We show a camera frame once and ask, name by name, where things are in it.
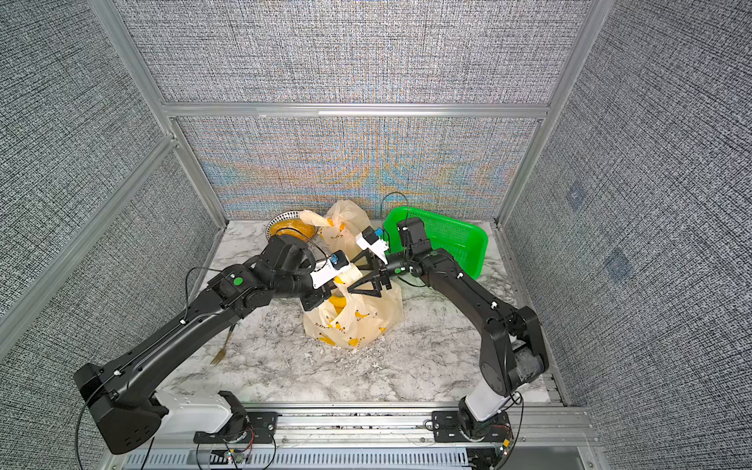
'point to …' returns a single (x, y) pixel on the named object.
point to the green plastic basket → (465, 243)
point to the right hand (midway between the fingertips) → (350, 272)
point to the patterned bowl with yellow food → (291, 222)
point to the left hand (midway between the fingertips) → (340, 280)
